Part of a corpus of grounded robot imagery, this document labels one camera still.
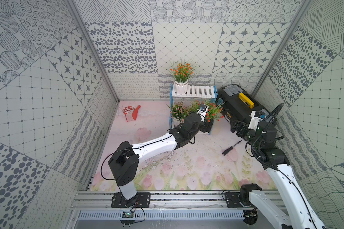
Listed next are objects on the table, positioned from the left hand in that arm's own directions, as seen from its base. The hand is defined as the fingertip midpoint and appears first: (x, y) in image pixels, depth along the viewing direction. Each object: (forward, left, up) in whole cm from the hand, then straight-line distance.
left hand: (212, 118), depth 74 cm
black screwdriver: (-3, -16, -28) cm, 33 cm away
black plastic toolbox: (+24, -23, -12) cm, 35 cm away
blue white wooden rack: (+21, +6, 0) cm, 22 cm away
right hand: (-2, -13, -3) cm, 14 cm away
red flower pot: (-2, +1, +6) cm, 6 cm away
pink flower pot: (+14, +19, -12) cm, 26 cm away
